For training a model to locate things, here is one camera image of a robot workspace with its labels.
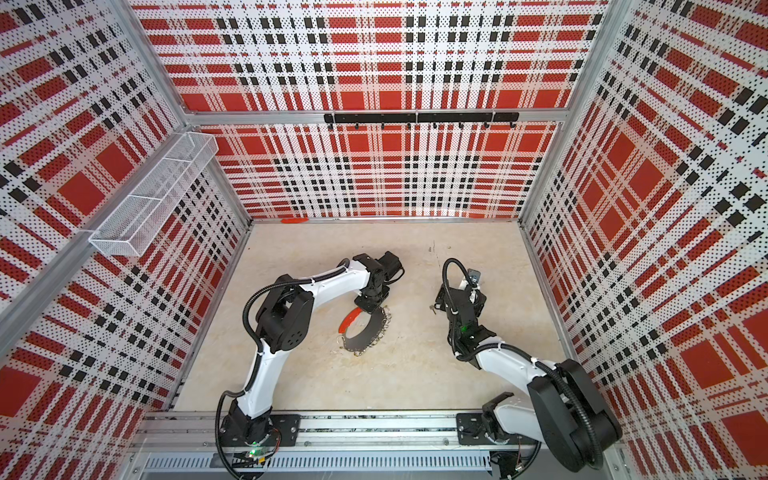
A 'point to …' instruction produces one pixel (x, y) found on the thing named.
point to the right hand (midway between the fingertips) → (458, 286)
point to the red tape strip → (293, 220)
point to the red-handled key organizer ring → (376, 326)
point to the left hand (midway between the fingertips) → (380, 306)
